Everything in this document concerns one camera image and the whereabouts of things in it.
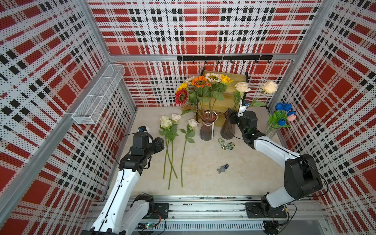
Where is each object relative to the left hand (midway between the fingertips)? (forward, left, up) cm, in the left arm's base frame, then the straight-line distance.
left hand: (161, 141), depth 79 cm
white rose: (+19, +1, -16) cm, 25 cm away
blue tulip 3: (+16, -65, +10) cm, 68 cm away
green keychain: (+7, -42, -18) cm, 46 cm away
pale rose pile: (+25, -16, -17) cm, 34 cm away
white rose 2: (+29, +5, -14) cm, 33 cm away
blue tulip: (+15, -69, +11) cm, 71 cm away
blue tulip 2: (+12, -71, +10) cm, 72 cm away
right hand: (+19, -43, +6) cm, 47 cm away
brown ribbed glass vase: (+15, -40, -13) cm, 45 cm away
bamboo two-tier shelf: (+33, -37, -7) cm, 50 cm away
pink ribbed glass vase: (+13, -26, -8) cm, 30 cm away
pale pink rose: (+31, -3, -15) cm, 35 cm away
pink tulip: (+7, -68, +12) cm, 70 cm away
